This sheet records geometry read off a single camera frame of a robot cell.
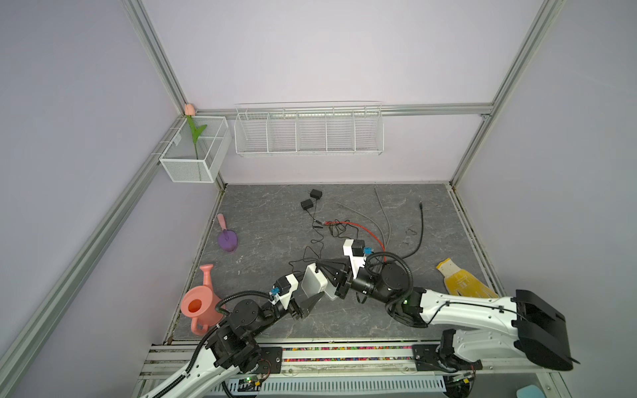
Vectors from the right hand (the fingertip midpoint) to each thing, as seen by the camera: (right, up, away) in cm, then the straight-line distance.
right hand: (317, 268), depth 63 cm
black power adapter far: (-3, +22, +52) cm, 57 cm away
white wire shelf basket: (-5, +47, +34) cm, 58 cm away
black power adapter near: (-7, +17, +49) cm, 52 cm away
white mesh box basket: (-44, +37, +26) cm, 63 cm away
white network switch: (-1, -4, +1) cm, 4 cm away
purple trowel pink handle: (-38, +3, +36) cm, 53 cm away
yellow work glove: (+51, -12, +25) cm, 58 cm away
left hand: (-1, -6, +4) cm, 7 cm away
